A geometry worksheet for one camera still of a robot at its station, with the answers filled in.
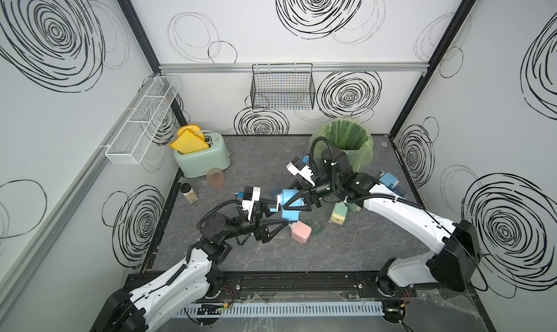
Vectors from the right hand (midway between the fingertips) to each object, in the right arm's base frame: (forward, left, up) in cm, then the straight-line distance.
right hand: (285, 205), depth 62 cm
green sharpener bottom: (+8, -21, -23) cm, 32 cm away
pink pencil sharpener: (0, -5, -22) cm, 23 cm away
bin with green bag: (+41, -27, -11) cm, 51 cm away
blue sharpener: (-3, -1, 0) cm, 3 cm away
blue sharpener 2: (+27, -47, -26) cm, 60 cm away
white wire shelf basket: (+18, +52, +6) cm, 56 cm away
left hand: (-3, 0, -2) cm, 3 cm away
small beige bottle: (+16, +42, -20) cm, 49 cm away
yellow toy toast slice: (+32, +41, -6) cm, 52 cm away
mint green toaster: (+31, +33, -17) cm, 48 cm away
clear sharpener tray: (+6, -13, -29) cm, 32 cm away
